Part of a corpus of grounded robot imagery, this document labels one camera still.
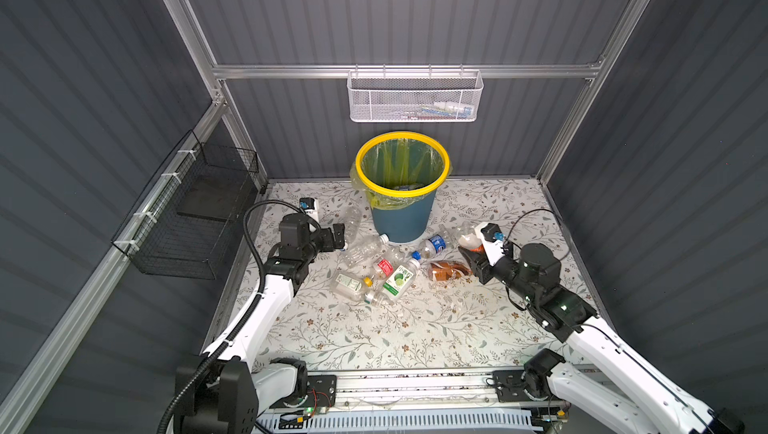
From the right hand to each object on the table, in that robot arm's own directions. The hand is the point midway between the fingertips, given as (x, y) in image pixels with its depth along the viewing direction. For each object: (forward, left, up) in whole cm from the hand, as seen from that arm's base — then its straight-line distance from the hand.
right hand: (474, 243), depth 72 cm
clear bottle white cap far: (+27, +35, -23) cm, 50 cm away
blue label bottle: (+12, +8, -21) cm, 26 cm away
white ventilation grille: (-34, -5, -26) cm, 43 cm away
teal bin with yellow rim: (+21, +14, -21) cm, 33 cm away
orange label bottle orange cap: (-2, +2, +4) cm, 5 cm away
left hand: (+9, +39, -5) cm, 40 cm away
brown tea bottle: (+2, +5, -19) cm, 20 cm away
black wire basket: (+5, +70, +6) cm, 71 cm away
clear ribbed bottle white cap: (+9, +30, -20) cm, 37 cm away
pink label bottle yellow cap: (+4, +24, -20) cm, 31 cm away
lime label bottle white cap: (0, +19, -21) cm, 28 cm away
